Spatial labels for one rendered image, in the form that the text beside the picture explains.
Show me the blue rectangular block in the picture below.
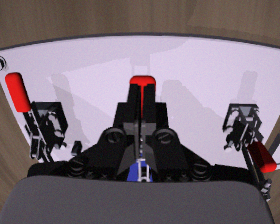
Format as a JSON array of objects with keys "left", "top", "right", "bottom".
[{"left": 127, "top": 161, "right": 153, "bottom": 182}]

